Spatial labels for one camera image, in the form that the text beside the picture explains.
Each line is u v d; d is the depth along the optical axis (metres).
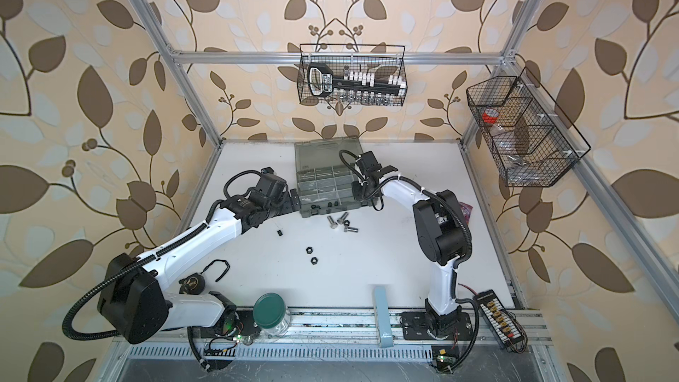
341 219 0.96
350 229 0.92
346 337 0.74
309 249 0.89
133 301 0.41
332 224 0.94
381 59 0.91
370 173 0.76
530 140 0.81
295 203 0.77
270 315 0.67
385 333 0.69
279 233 0.92
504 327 0.73
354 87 0.86
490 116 0.87
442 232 0.51
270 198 0.64
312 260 0.87
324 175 1.10
